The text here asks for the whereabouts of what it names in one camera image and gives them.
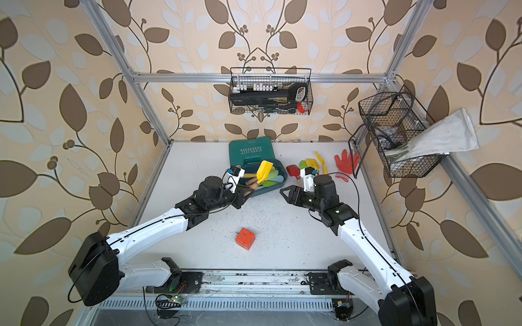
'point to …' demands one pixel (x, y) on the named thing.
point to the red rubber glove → (347, 164)
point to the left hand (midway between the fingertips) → (253, 190)
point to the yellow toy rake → (323, 163)
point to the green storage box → (248, 153)
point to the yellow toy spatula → (312, 163)
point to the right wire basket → (389, 119)
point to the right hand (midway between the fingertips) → (285, 191)
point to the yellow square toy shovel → (263, 171)
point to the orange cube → (245, 238)
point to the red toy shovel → (293, 170)
